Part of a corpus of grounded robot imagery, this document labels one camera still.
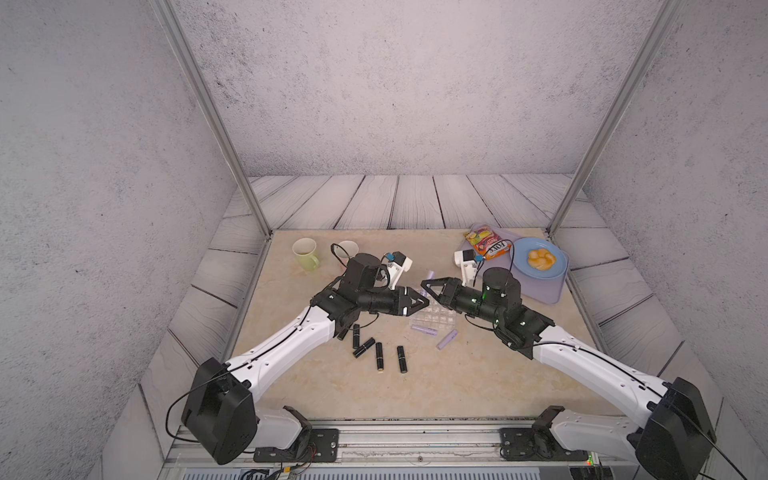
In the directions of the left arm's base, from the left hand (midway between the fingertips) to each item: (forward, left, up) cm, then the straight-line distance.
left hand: (429, 306), depth 71 cm
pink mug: (+31, +24, -14) cm, 41 cm away
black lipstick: (+5, +24, -23) cm, 33 cm away
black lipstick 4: (-4, +6, -24) cm, 25 cm away
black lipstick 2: (+4, +20, -24) cm, 31 cm away
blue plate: (+36, -40, -26) cm, 60 cm away
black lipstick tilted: (-1, +19, -24) cm, 30 cm away
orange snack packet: (+40, -27, -21) cm, 53 cm away
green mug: (+33, +38, -15) cm, 53 cm away
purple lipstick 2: (+3, -8, -24) cm, 25 cm away
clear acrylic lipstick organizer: (+11, -5, -23) cm, 26 cm away
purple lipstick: (+6, -2, -24) cm, 25 cm away
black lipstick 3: (-2, +13, -23) cm, 27 cm away
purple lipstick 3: (+6, -1, +3) cm, 7 cm away
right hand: (+3, +1, +3) cm, 5 cm away
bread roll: (+31, -45, -20) cm, 58 cm away
